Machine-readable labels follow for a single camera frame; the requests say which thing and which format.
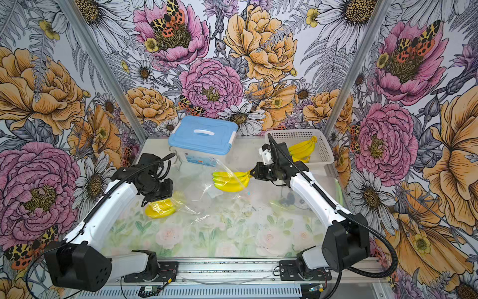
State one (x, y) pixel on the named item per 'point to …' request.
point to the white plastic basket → (322, 154)
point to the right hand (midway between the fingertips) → (252, 176)
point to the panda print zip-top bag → (284, 205)
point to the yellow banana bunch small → (231, 182)
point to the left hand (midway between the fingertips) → (169, 200)
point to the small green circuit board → (149, 290)
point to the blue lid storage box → (201, 141)
